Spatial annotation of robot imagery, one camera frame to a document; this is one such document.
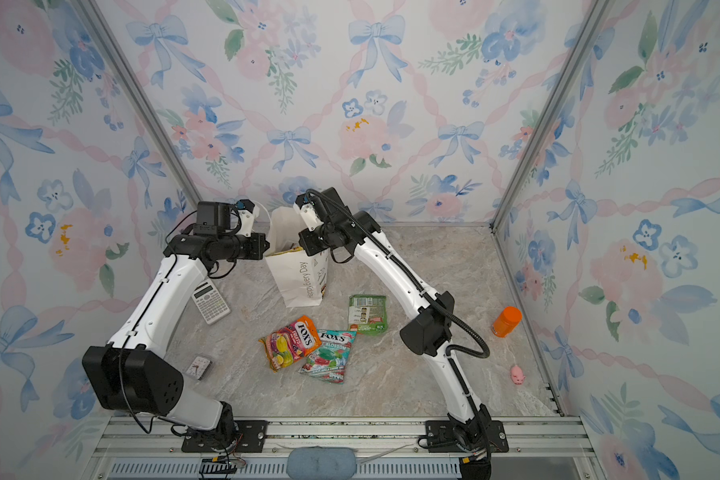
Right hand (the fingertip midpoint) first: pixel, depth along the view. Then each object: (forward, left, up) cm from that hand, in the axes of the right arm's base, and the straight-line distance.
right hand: (301, 239), depth 81 cm
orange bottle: (-14, -57, -19) cm, 62 cm away
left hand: (-1, +9, 0) cm, 9 cm away
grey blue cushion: (-48, -8, -23) cm, 54 cm away
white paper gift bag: (-6, +1, -8) cm, 10 cm away
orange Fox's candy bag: (-20, +4, -22) cm, 30 cm away
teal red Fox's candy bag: (-24, -8, -23) cm, 35 cm away
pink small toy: (-27, -59, -25) cm, 70 cm away
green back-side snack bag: (-9, -18, -26) cm, 32 cm away
